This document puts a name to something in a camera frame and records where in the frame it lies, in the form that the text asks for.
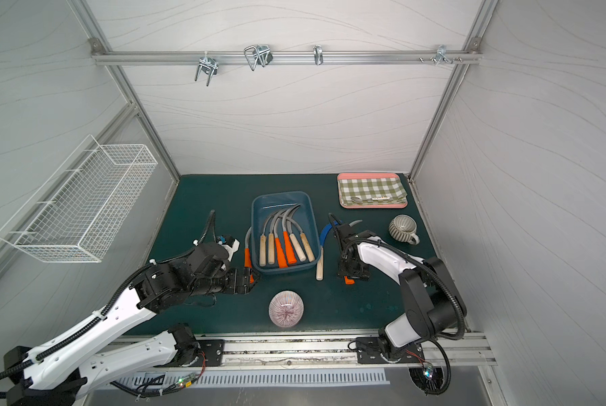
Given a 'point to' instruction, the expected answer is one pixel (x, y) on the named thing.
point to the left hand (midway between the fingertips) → (246, 279)
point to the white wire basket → (78, 211)
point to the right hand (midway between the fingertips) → (350, 274)
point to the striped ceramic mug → (403, 227)
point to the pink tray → (371, 175)
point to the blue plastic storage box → (265, 204)
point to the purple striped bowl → (286, 309)
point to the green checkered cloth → (371, 191)
